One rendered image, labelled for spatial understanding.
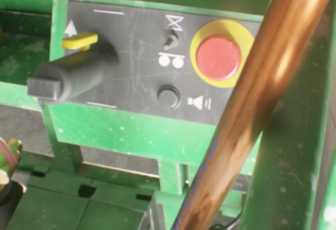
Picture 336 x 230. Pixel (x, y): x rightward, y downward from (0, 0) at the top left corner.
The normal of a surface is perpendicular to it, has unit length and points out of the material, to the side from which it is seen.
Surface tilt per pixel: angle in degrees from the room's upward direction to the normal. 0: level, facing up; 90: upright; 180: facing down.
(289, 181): 9
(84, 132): 90
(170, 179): 90
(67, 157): 90
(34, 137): 0
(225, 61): 58
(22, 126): 0
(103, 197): 0
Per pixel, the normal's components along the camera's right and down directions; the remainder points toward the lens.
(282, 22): -0.56, 0.55
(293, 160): 0.08, -0.67
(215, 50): -0.27, 0.22
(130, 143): -0.27, 0.70
